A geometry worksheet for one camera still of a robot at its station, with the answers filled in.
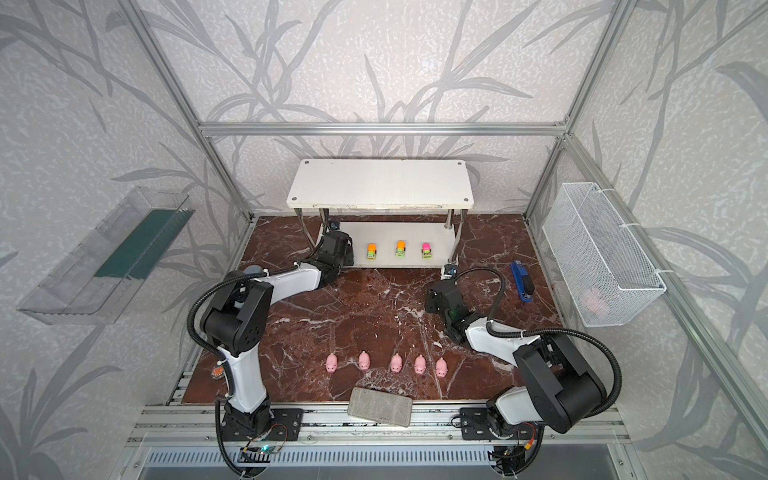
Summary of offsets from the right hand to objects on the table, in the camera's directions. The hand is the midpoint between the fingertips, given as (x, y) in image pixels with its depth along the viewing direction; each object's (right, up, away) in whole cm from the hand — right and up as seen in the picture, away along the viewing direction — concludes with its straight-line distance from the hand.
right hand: (435, 281), depth 92 cm
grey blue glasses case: (-61, +2, +7) cm, 61 cm away
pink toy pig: (-30, -22, -10) cm, 38 cm away
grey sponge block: (-16, -29, -19) cm, 38 cm away
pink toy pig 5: (+1, -23, -11) cm, 25 cm away
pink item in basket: (+37, -2, -19) cm, 42 cm away
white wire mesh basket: (+32, +7, -30) cm, 45 cm away
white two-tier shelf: (-12, +24, +32) cm, 42 cm away
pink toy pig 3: (-12, -22, -10) cm, 27 cm away
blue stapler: (+29, -1, +4) cm, 30 cm away
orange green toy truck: (-21, +9, +6) cm, 24 cm away
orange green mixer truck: (-11, +9, +7) cm, 16 cm away
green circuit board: (-44, -37, -22) cm, 61 cm away
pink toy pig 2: (-21, -21, -10) cm, 31 cm away
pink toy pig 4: (-5, -22, -10) cm, 25 cm away
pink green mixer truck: (-2, +9, +7) cm, 12 cm away
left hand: (-29, +14, +8) cm, 33 cm away
